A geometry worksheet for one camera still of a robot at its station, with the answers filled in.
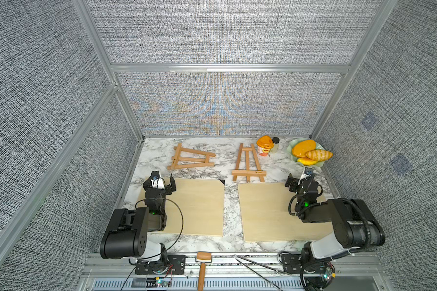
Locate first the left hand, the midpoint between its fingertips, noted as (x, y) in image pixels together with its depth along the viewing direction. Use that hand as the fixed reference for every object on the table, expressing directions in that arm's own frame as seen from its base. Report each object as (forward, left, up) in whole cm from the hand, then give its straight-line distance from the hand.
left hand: (163, 173), depth 88 cm
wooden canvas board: (-19, -49, -11) cm, 53 cm away
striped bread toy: (+11, -83, -3) cm, 83 cm away
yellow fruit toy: (+10, -77, -8) cm, 78 cm away
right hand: (0, -68, -2) cm, 68 cm away
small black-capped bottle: (+22, -61, -3) cm, 65 cm away
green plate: (+17, -70, -8) cm, 72 cm away
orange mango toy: (+18, -77, -5) cm, 79 cm away
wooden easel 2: (+5, -43, -9) cm, 44 cm away
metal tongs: (-36, -33, -12) cm, 50 cm away
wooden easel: (+15, -3, -7) cm, 17 cm away
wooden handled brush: (-35, -19, -10) cm, 41 cm away
